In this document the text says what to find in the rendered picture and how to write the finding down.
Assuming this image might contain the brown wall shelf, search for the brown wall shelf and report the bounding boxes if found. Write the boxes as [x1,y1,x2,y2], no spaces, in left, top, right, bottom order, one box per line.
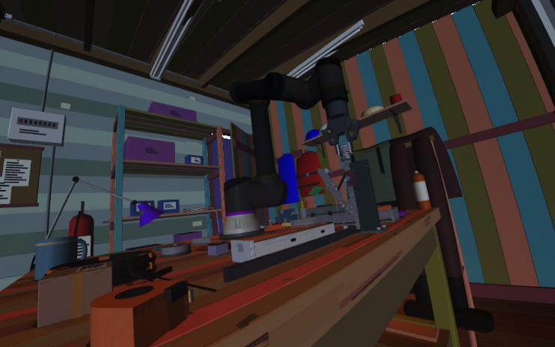
[350,99,414,132]
[301,129,344,149]

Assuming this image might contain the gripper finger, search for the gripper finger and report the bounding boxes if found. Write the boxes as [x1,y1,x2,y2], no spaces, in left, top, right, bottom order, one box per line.
[344,119,362,153]
[319,122,342,147]

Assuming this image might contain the grey orange block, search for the grey orange block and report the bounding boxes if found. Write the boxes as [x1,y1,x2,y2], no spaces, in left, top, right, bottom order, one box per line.
[376,205,400,224]

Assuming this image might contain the orange wooden block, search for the orange wooden block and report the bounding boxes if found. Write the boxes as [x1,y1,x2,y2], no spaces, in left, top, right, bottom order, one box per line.
[89,279,191,347]

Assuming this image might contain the teal brown shelf unit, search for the teal brown shelf unit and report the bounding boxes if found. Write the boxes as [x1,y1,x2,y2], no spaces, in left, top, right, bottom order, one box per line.
[109,105,227,254]

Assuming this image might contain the black flat bar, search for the black flat bar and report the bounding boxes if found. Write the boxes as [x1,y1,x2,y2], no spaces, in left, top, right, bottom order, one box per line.
[222,227,362,284]

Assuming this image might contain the long grey spirit level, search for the long grey spirit level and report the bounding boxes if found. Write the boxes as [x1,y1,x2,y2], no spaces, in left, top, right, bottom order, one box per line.
[230,221,337,264]

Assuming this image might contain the large purple box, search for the large purple box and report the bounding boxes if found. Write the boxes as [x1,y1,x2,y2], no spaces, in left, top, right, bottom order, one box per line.
[147,101,199,123]
[123,135,177,164]

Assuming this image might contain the blue cylinder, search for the blue cylinder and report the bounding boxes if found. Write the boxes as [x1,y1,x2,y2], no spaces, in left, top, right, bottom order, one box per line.
[277,152,301,205]

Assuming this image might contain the white electrical panel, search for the white electrical panel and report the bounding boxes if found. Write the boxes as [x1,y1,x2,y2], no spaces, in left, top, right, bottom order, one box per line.
[7,106,67,146]

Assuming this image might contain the flat purple box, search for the flat purple box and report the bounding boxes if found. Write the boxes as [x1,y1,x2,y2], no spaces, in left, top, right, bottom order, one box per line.
[173,231,204,244]

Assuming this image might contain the red cylinder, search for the red cylinder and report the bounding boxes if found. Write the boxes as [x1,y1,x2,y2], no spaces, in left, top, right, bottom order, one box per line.
[295,149,325,199]

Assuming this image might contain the brown notice board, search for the brown notice board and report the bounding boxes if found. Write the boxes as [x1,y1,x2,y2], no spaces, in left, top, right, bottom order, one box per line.
[0,143,45,209]

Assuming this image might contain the grey bracket plate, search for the grey bracket plate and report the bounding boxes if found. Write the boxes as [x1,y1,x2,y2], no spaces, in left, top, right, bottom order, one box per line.
[289,205,361,227]

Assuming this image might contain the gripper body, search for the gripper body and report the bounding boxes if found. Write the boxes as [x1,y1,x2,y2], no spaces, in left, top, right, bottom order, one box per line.
[323,107,355,131]

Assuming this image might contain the grey round disc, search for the grey round disc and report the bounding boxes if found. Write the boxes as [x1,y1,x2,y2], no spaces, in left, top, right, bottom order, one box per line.
[159,242,193,258]

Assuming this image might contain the dark green box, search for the dark green box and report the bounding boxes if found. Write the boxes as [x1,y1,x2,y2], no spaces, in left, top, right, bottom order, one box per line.
[352,140,398,205]

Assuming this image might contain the red fire extinguisher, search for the red fire extinguisher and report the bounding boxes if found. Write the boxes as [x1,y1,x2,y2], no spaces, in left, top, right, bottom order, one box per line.
[68,200,96,257]

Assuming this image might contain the purple desk lamp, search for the purple desk lamp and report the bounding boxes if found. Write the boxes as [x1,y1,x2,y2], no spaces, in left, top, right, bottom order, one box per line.
[45,175,165,240]

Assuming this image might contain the brown cardboard box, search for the brown cardboard box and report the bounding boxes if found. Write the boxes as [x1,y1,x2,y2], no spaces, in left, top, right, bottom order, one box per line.
[36,261,114,328]

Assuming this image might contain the orange white bottle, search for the orange white bottle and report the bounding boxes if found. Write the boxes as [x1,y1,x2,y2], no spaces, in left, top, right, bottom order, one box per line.
[411,170,433,212]

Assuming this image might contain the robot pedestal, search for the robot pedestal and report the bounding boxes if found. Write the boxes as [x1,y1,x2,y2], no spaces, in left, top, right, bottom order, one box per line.
[221,211,261,238]

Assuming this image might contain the grey conduit pipe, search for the grey conduit pipe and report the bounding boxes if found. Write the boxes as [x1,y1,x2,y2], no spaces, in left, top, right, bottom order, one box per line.
[41,49,55,112]

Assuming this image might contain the white ceiling light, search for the white ceiling light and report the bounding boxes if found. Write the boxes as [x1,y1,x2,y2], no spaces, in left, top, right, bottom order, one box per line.
[149,0,197,82]
[286,19,366,79]

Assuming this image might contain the black hand tool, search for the black hand tool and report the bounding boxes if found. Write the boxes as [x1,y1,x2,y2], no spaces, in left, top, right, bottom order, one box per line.
[71,248,174,287]

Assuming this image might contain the blue mug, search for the blue mug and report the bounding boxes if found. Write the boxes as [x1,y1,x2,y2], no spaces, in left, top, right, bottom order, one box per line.
[34,236,88,281]

